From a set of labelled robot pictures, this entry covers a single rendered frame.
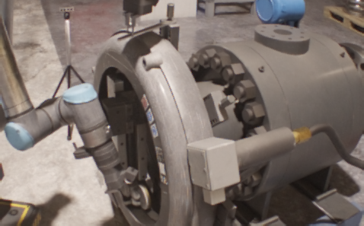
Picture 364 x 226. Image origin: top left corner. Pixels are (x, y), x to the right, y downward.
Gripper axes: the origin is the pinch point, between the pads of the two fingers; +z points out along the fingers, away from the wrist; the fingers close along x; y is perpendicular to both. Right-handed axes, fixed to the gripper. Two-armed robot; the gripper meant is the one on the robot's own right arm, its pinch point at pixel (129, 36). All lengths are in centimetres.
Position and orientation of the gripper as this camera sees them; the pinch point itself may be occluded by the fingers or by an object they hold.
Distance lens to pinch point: 112.7
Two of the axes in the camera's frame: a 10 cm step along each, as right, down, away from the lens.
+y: 6.0, -3.6, 7.1
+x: -7.9, -3.5, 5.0
